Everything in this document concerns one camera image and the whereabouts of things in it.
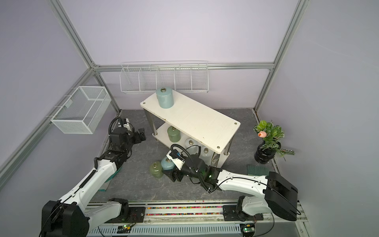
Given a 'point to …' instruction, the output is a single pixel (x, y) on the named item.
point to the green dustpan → (252, 170)
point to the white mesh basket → (82, 112)
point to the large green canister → (156, 169)
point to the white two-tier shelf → (170, 125)
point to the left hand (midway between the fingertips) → (137, 130)
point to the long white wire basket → (175, 76)
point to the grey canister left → (192, 146)
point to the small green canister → (174, 134)
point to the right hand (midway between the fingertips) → (167, 163)
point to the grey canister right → (206, 153)
